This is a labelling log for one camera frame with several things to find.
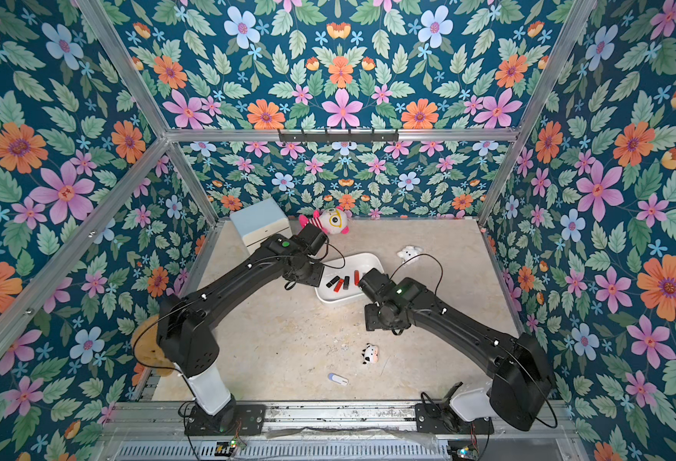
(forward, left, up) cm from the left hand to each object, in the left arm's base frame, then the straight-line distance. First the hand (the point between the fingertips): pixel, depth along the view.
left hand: (316, 273), depth 85 cm
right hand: (-15, -18, -4) cm, 23 cm away
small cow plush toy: (-21, -15, -13) cm, 29 cm away
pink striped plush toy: (+30, -5, -8) cm, 32 cm away
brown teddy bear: (-20, +41, +3) cm, 45 cm away
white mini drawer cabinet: (+24, +22, -1) cm, 33 cm away
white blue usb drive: (-26, -5, -15) cm, 31 cm away
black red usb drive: (+5, -4, -14) cm, 15 cm away
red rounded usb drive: (+7, -12, -14) cm, 20 cm away
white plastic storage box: (+8, -7, -14) cm, 17 cm away
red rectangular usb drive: (+4, -6, -15) cm, 16 cm away
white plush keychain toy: (+14, -33, -11) cm, 37 cm away
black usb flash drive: (+4, -8, -14) cm, 16 cm away
